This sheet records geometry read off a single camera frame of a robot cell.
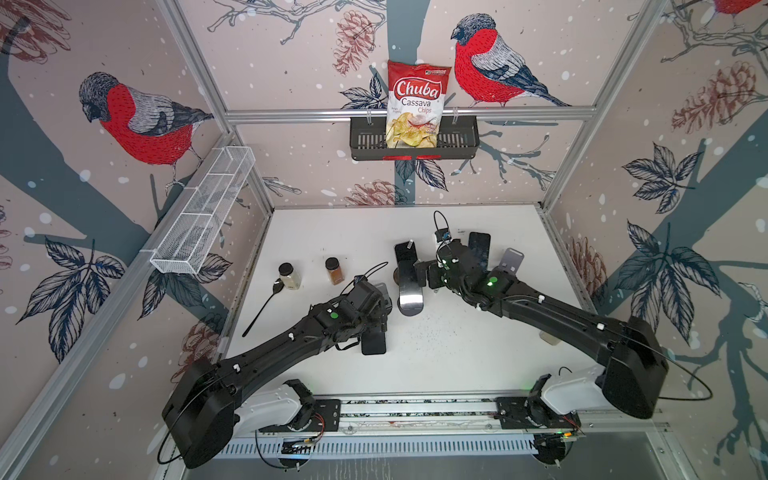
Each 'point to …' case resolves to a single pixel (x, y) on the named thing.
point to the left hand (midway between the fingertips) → (379, 319)
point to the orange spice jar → (334, 270)
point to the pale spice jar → (290, 278)
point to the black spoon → (277, 287)
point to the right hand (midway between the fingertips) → (424, 268)
